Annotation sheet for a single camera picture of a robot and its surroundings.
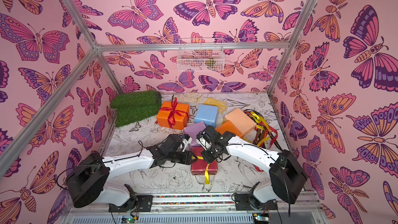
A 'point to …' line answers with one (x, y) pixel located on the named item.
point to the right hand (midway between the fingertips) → (206, 156)
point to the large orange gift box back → (173, 115)
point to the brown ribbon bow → (259, 135)
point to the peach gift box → (241, 122)
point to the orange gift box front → (227, 126)
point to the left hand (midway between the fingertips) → (196, 158)
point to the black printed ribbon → (271, 137)
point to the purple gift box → (192, 130)
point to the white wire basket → (200, 55)
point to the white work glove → (188, 97)
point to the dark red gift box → (201, 166)
